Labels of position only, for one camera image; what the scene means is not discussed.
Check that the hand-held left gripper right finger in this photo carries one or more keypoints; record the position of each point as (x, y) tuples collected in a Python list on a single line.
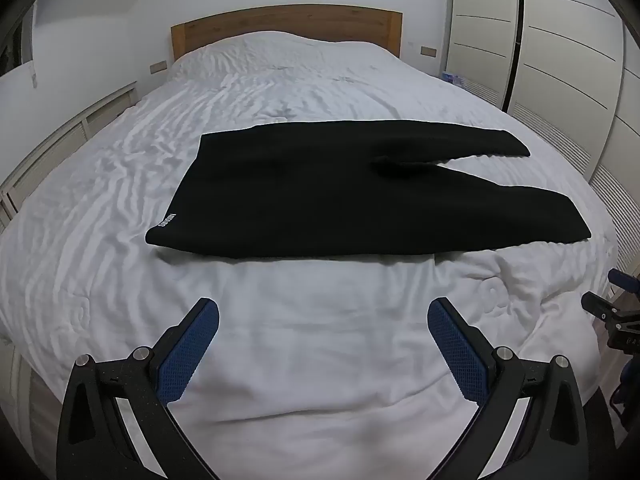
[(457, 355)]

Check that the white slatted low cabinet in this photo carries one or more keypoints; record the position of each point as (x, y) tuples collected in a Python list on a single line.
[(100, 115)]

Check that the wooden headboard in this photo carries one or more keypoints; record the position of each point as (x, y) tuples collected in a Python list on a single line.
[(285, 22)]

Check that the wall socket plate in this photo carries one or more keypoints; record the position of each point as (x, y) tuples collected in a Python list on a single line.
[(158, 66), (428, 51)]

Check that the small blue packet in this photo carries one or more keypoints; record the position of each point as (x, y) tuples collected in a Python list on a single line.
[(453, 78)]

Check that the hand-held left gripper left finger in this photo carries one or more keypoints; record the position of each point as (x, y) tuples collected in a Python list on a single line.
[(192, 345)]

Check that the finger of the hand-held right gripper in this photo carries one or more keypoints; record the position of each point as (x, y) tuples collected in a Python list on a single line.
[(597, 304), (622, 278)]

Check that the white wardrobe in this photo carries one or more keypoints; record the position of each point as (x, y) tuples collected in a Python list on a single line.
[(560, 60)]

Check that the black pants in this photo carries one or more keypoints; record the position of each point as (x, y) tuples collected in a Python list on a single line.
[(300, 200)]

